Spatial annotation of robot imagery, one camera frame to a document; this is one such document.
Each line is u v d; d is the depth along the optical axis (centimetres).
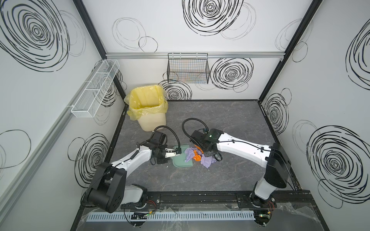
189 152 89
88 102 73
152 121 91
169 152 75
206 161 86
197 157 89
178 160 85
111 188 42
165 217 70
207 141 56
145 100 100
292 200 76
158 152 68
